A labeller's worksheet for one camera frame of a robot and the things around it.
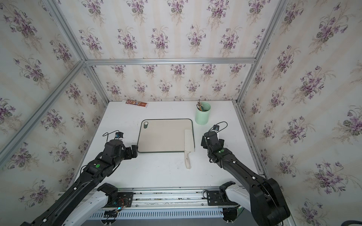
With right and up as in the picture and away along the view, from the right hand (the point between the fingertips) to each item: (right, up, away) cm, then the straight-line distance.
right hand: (211, 138), depth 87 cm
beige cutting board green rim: (-32, 0, +11) cm, 34 cm away
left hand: (-47, -4, -7) cm, 48 cm away
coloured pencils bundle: (-7, +21, +8) cm, 24 cm away
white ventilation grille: (-31, -35, -17) cm, 50 cm away
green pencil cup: (-4, +13, +16) cm, 21 cm away
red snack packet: (-56, +24, +31) cm, 68 cm away
